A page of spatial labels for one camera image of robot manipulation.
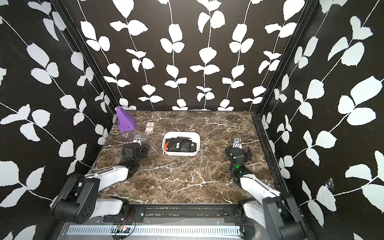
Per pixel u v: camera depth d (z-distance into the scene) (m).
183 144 0.95
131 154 0.68
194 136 1.01
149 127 1.08
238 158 0.64
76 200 0.42
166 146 0.95
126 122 1.04
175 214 0.75
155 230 0.70
